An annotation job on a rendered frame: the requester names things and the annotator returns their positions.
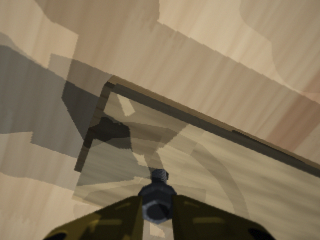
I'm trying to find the light wooden plank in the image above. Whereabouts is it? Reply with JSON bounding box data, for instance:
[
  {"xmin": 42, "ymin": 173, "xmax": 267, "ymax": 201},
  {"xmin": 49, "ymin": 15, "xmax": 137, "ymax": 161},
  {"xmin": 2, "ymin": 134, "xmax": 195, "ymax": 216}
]
[{"xmin": 74, "ymin": 75, "xmax": 320, "ymax": 173}]

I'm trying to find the dark grey hex nut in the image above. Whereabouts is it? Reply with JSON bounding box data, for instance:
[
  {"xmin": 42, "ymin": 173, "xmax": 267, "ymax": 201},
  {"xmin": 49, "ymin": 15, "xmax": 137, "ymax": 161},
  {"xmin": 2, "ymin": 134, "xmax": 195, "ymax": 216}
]
[{"xmin": 138, "ymin": 183, "xmax": 177, "ymax": 224}]

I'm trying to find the light wooden slat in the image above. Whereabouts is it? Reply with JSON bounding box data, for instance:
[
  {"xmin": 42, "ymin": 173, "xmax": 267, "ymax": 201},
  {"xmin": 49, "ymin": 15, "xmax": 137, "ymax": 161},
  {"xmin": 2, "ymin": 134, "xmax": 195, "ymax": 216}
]
[{"xmin": 71, "ymin": 83, "xmax": 320, "ymax": 240}]

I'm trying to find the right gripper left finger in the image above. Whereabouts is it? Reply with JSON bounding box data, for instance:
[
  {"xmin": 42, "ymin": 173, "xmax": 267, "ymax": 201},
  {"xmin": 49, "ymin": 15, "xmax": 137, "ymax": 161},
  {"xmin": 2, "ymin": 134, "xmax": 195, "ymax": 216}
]
[{"xmin": 44, "ymin": 196, "xmax": 144, "ymax": 240}]

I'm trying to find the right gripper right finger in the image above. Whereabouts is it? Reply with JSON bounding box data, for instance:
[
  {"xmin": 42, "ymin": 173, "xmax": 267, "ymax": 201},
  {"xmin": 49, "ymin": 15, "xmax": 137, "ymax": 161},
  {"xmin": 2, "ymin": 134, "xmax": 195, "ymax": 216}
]
[{"xmin": 172, "ymin": 195, "xmax": 270, "ymax": 240}]

